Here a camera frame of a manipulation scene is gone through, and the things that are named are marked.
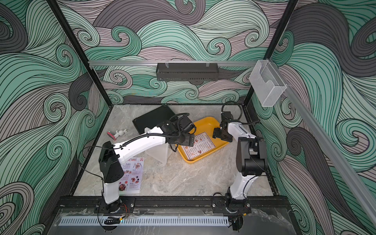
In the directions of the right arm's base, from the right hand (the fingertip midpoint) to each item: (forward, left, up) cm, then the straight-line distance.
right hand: (219, 136), depth 96 cm
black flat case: (+19, +47, -3) cm, 51 cm away
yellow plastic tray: (+10, +7, -1) cm, 12 cm away
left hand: (-9, +22, +13) cm, 27 cm away
